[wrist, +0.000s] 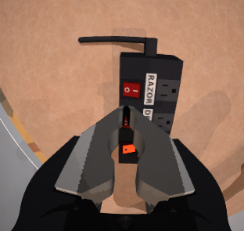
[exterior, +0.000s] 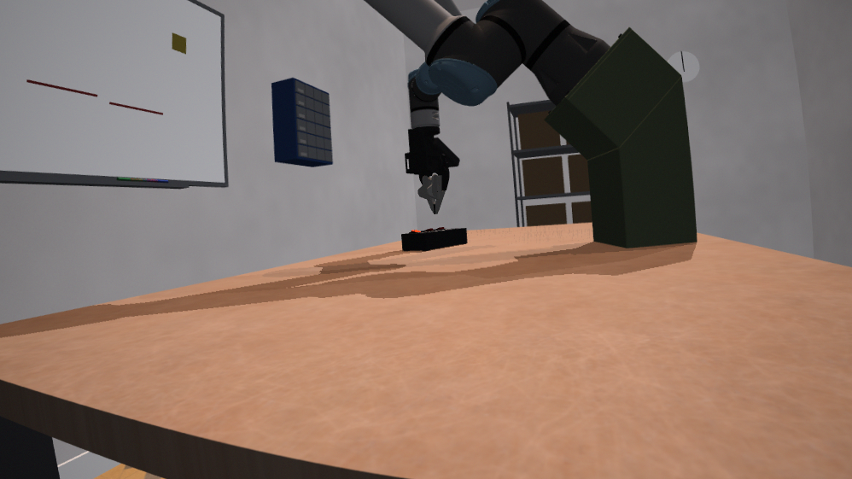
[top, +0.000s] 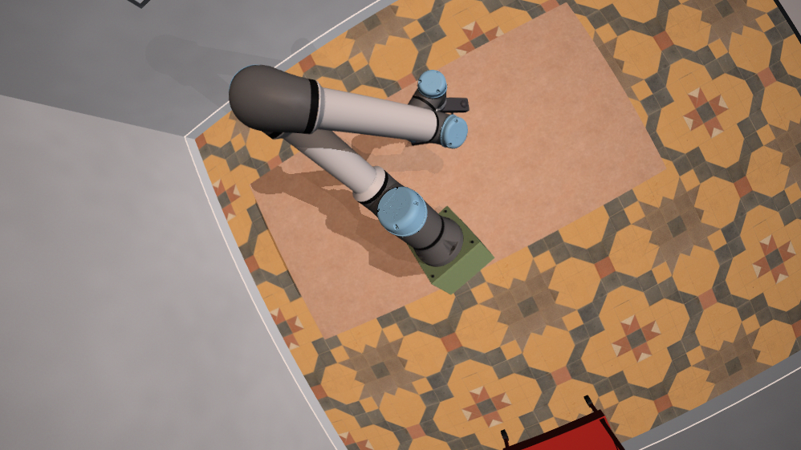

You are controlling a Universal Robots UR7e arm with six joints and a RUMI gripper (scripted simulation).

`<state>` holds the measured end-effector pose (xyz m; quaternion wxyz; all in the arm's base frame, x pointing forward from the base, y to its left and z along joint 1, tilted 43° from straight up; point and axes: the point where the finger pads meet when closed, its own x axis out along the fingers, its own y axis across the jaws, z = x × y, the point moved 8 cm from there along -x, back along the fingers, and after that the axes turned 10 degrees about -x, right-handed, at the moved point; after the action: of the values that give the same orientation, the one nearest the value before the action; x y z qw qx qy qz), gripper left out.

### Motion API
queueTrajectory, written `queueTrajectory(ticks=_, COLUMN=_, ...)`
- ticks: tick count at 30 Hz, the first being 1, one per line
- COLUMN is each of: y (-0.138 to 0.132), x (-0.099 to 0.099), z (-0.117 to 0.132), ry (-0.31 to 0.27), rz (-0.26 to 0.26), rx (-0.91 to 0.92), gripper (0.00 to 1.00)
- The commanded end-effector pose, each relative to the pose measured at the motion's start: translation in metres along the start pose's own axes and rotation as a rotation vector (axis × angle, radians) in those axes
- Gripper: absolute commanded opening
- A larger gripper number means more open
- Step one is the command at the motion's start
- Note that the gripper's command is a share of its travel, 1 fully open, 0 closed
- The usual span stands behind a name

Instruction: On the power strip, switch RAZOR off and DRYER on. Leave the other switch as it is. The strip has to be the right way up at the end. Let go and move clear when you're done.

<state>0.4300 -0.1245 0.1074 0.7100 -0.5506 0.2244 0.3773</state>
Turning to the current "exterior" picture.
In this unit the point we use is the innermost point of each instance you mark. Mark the black power strip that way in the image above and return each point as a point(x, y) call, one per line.
point(433, 239)

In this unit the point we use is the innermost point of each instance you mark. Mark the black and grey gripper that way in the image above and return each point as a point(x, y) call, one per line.
point(426, 163)

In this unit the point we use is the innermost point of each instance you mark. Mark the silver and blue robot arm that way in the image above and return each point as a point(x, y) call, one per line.
point(468, 62)

